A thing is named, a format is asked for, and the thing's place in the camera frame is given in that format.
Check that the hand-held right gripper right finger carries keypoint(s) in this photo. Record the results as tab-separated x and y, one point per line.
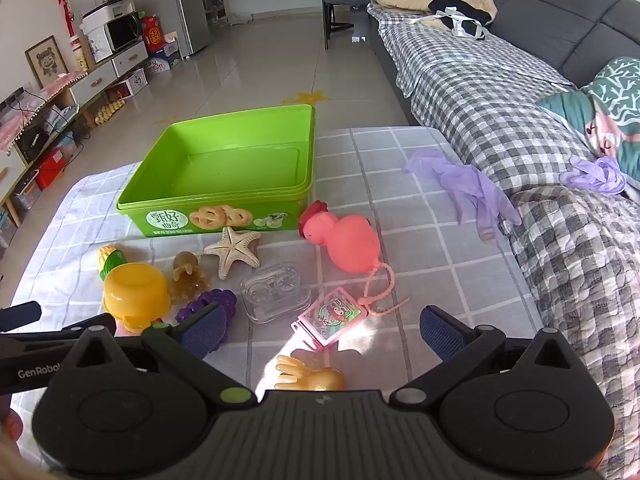
442	335

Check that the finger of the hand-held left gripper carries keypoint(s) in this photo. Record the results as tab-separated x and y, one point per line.
55	330
20	316

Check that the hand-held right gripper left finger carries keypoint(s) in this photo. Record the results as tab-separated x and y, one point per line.
206	332

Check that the clear plastic lens case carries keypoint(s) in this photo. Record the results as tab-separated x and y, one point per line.
272	292

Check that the yellow plastic toy bowl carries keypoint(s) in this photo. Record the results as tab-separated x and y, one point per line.
135	292

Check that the pink cartoon card toy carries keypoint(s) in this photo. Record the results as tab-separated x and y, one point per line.
330	317

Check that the green plastic cookie box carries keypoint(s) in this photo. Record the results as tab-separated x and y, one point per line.
225	170

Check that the purple toy grapes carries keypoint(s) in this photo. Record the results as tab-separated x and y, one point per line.
222	298

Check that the amber rubber octopus toy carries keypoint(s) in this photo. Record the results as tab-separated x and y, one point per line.
187	281

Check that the grey checkered tablecloth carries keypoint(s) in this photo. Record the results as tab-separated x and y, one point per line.
425	270

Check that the beige starfish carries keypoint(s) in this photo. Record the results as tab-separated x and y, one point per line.
231	255

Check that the toy corn cob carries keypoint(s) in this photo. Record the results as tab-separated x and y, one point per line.
111	257

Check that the red storage box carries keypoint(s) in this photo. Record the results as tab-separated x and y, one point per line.
50	167

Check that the purple rubber glove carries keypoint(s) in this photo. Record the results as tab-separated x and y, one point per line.
590	172
470	185

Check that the row of yellow toys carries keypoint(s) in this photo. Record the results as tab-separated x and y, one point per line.
110	112

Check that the pink lace cloth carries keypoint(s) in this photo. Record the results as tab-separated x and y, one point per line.
62	84

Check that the plaid sofa cover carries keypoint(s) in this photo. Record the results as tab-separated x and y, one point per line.
475	90

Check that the white wooden media cabinet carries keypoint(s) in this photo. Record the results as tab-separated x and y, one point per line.
95	80

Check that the framed cartoon picture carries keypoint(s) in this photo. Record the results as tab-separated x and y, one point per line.
47	62

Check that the white printed carton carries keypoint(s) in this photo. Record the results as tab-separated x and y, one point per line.
134	82

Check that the blue and white carton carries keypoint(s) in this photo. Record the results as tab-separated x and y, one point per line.
162	57

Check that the white cardboard box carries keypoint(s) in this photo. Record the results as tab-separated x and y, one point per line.
97	45

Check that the black microwave oven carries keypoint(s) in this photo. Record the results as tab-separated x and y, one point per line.
122	32

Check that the red gift box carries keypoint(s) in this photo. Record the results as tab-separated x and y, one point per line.
152	35

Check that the green patterned blanket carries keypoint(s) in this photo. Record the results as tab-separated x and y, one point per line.
620	90

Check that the white microwave oven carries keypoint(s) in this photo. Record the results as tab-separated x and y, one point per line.
107	10

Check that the silver refrigerator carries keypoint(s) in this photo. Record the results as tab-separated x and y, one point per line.
187	5

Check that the black and white garment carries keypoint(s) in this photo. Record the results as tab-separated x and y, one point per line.
450	6

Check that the dark grey sofa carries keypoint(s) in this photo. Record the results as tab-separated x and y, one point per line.
550	10

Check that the dark dining chair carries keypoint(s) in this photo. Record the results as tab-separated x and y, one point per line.
345	0

